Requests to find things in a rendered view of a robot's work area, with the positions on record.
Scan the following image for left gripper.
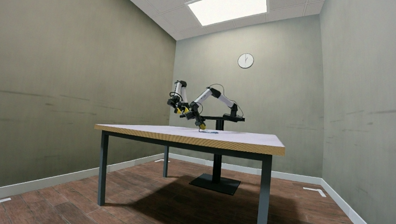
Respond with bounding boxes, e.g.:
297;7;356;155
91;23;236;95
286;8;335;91
195;115;206;130

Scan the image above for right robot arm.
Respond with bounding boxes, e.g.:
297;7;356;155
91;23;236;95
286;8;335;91
167;80;190;110

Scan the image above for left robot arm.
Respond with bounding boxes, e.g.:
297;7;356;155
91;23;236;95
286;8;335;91
185;87;243;126

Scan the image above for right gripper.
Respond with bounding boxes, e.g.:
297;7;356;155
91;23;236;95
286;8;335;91
174;105;189;114

